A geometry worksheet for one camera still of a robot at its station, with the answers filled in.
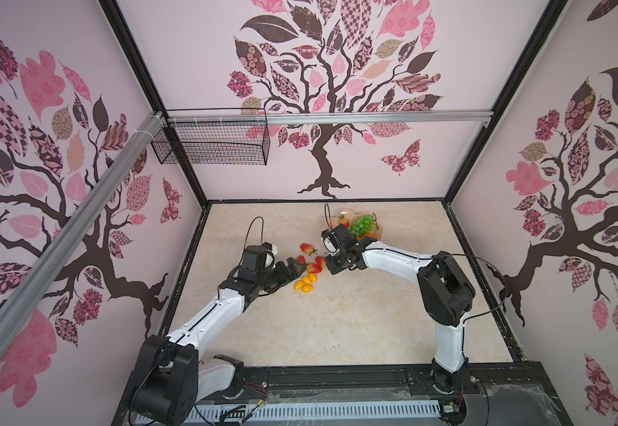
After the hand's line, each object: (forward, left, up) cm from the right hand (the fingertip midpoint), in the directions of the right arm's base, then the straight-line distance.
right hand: (330, 260), depth 95 cm
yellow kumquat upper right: (-5, +7, -4) cm, 9 cm away
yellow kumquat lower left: (-8, +12, -4) cm, 15 cm away
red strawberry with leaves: (+3, +11, -4) cm, 12 cm away
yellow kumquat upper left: (-5, +9, -4) cm, 11 cm away
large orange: (+12, -16, -1) cm, 20 cm away
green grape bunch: (+14, -13, +3) cm, 19 cm away
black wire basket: (+36, +38, +30) cm, 60 cm away
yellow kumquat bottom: (-9, +9, -4) cm, 13 cm away
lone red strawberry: (+19, -6, 0) cm, 20 cm away
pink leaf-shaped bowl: (+14, -20, 0) cm, 24 cm away
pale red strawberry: (-1, +6, -4) cm, 7 cm away
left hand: (-10, +11, +6) cm, 16 cm away
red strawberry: (+8, +8, -3) cm, 12 cm away
